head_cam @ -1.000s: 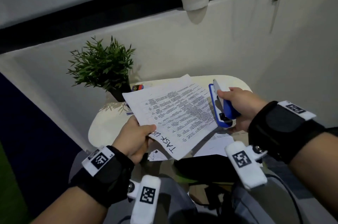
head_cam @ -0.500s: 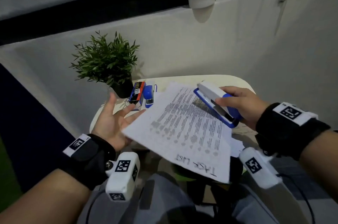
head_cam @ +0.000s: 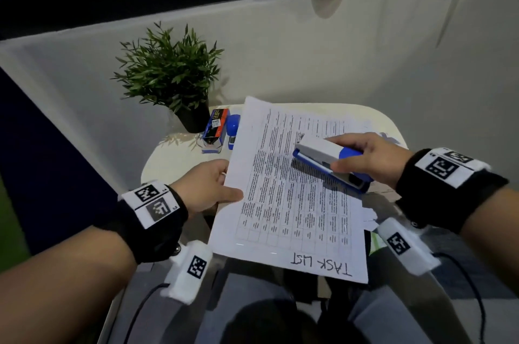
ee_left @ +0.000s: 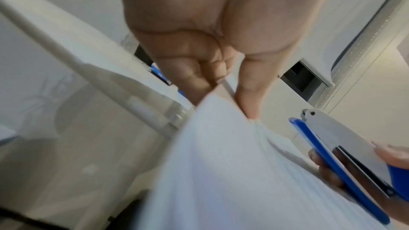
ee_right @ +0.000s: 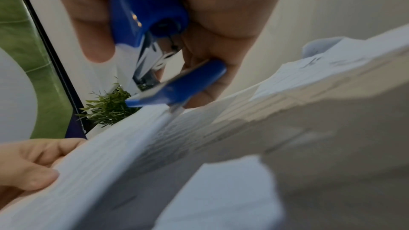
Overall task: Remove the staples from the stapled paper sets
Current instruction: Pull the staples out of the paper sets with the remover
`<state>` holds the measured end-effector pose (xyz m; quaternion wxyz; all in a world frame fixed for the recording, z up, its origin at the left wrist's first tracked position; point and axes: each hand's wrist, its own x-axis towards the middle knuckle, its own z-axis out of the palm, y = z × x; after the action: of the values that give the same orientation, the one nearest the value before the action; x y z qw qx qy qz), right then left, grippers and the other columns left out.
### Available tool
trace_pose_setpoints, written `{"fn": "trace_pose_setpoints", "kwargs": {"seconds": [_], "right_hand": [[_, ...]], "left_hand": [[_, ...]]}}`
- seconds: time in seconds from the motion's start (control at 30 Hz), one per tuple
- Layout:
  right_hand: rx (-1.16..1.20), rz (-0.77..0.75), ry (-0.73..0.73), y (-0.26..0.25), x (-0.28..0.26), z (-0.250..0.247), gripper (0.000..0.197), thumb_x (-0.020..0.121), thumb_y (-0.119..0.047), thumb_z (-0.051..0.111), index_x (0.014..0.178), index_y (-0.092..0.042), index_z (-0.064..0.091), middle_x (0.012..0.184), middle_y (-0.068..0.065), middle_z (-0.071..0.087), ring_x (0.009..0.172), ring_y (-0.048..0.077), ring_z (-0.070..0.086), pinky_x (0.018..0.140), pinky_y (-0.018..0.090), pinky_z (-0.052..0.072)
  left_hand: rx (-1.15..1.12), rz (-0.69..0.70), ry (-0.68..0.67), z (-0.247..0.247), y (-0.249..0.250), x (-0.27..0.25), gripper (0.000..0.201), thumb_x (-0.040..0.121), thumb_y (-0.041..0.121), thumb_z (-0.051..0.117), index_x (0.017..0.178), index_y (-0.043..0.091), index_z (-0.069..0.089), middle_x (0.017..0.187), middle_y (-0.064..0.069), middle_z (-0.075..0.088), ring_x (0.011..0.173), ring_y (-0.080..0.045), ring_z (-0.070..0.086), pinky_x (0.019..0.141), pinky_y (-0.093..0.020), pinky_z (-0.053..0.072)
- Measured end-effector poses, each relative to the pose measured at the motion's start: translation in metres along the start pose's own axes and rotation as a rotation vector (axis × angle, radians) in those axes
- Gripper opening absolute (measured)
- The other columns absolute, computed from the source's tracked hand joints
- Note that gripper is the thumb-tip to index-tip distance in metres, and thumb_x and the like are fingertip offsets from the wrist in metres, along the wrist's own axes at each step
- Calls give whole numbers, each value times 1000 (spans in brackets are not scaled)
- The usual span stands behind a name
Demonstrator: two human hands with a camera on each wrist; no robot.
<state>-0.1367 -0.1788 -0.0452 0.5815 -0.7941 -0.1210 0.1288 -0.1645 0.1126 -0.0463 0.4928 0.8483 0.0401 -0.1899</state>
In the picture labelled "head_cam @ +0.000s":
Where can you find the green flat board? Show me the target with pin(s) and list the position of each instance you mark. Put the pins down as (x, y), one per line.
(377, 241)

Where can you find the printed paper bundle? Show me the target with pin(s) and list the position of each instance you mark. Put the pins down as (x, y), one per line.
(284, 218)

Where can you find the green potted plant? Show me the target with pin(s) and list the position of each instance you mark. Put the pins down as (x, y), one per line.
(170, 68)

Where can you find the person's right hand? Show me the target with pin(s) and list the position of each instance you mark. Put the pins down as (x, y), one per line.
(377, 161)

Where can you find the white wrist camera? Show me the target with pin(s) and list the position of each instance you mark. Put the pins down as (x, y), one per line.
(417, 258)
(182, 283)

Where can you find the green leaf print mat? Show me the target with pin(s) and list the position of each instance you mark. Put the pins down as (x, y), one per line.
(10, 234)

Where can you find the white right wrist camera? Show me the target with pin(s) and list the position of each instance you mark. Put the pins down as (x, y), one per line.
(417, 258)

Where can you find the blue staples box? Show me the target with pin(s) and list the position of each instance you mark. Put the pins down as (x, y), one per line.
(215, 128)

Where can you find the person's grey trousers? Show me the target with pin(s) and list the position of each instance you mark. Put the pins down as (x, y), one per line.
(251, 311)

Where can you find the person's left forearm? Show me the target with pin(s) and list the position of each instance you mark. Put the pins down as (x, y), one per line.
(61, 287)

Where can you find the blue white stapler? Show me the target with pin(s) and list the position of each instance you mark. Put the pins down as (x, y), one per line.
(233, 124)
(320, 153)

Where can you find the person's left hand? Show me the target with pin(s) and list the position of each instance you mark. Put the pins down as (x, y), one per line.
(202, 189)

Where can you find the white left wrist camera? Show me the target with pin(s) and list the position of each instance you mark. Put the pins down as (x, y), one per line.
(182, 283)

